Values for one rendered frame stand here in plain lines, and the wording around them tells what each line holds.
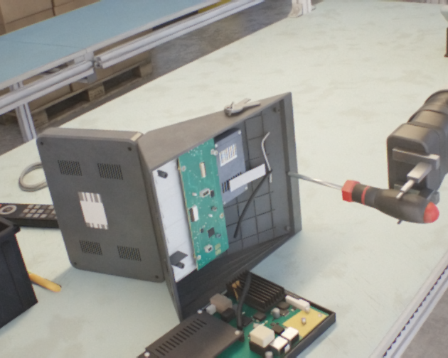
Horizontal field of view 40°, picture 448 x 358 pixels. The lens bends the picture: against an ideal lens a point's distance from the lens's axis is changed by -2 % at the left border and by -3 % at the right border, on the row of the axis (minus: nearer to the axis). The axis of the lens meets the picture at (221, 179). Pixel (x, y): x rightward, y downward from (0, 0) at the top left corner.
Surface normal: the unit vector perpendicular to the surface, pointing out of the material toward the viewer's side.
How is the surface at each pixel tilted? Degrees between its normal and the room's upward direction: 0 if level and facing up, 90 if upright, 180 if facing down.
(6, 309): 90
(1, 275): 90
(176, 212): 90
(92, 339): 0
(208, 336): 0
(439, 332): 0
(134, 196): 90
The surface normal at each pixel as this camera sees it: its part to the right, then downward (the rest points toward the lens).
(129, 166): -0.38, 0.47
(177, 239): 0.73, 0.23
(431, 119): -0.30, -0.73
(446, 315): -0.12, -0.88
